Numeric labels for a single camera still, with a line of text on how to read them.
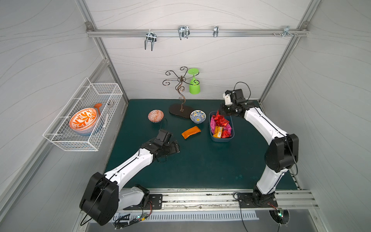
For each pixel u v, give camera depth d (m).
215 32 0.78
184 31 0.76
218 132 0.94
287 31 0.77
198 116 1.09
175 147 0.76
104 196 0.40
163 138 0.65
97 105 0.75
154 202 0.74
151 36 0.78
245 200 0.73
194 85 0.95
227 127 0.98
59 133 0.56
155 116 1.08
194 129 1.01
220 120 0.99
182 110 1.11
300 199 0.76
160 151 0.62
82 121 0.64
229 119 1.03
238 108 0.64
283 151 0.47
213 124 0.96
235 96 0.70
